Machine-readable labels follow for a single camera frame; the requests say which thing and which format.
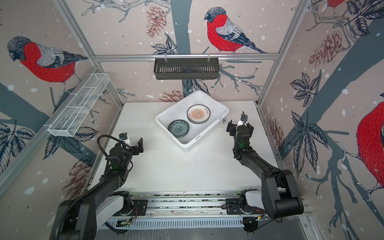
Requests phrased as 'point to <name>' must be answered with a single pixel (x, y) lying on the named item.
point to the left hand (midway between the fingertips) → (132, 138)
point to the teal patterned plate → (178, 128)
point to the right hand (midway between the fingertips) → (239, 123)
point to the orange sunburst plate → (198, 114)
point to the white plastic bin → (178, 109)
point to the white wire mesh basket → (79, 106)
